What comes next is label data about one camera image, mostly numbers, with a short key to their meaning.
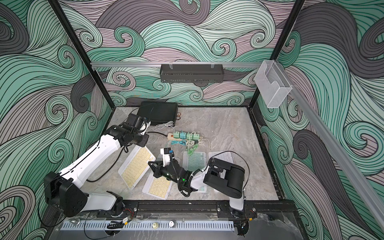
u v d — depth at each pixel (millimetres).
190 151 922
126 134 553
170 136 1001
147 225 697
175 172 590
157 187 798
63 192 385
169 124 917
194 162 900
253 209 728
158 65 939
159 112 1177
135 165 796
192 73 955
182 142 950
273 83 783
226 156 925
